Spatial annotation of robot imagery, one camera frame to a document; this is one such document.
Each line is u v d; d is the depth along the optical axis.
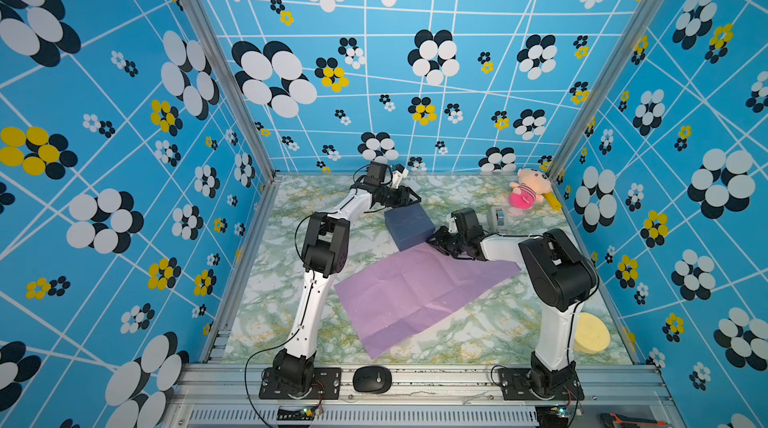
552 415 0.71
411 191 0.97
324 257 0.65
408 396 0.72
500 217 1.02
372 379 0.72
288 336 0.65
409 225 0.97
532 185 1.08
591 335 0.78
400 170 0.99
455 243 0.87
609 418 0.68
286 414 0.72
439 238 0.90
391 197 0.94
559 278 0.53
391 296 0.88
